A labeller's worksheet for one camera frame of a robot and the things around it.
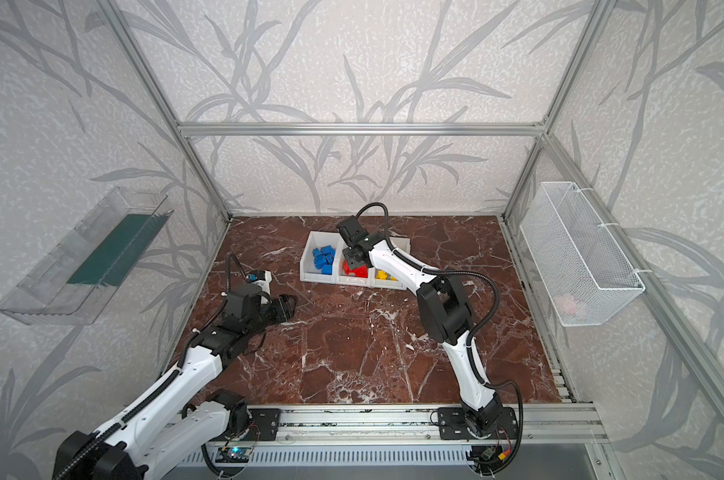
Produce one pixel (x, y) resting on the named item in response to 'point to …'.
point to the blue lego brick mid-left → (328, 258)
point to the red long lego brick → (360, 272)
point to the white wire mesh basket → (584, 274)
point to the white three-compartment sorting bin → (334, 274)
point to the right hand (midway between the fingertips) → (359, 245)
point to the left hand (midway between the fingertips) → (294, 290)
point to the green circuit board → (233, 455)
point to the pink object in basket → (566, 302)
